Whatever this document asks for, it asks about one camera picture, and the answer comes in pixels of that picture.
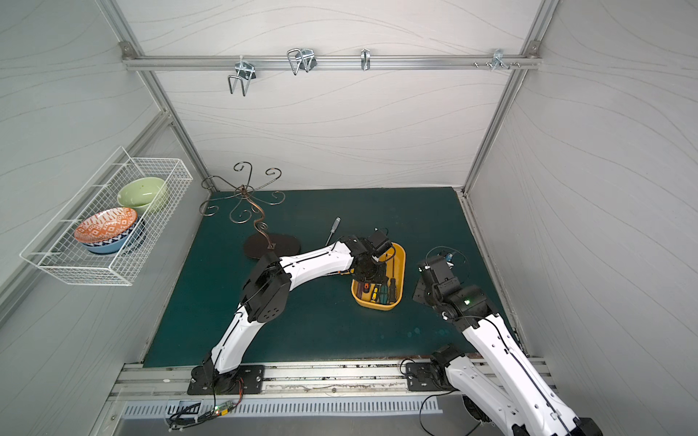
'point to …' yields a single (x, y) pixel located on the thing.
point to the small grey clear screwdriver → (334, 229)
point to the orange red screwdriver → (366, 287)
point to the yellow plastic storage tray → (395, 267)
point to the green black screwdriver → (383, 292)
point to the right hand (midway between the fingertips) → (425, 286)
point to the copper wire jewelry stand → (263, 243)
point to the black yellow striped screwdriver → (375, 291)
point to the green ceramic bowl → (142, 193)
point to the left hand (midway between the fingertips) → (383, 282)
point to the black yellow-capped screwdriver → (393, 294)
